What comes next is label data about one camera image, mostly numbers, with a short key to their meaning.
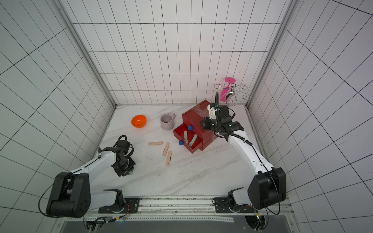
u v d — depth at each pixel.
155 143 0.97
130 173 0.82
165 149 0.93
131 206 0.73
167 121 1.00
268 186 0.40
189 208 0.73
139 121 1.06
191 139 0.89
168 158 0.90
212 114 0.73
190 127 0.82
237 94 0.86
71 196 0.41
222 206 0.72
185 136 0.90
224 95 1.19
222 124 0.60
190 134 0.94
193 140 0.89
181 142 0.85
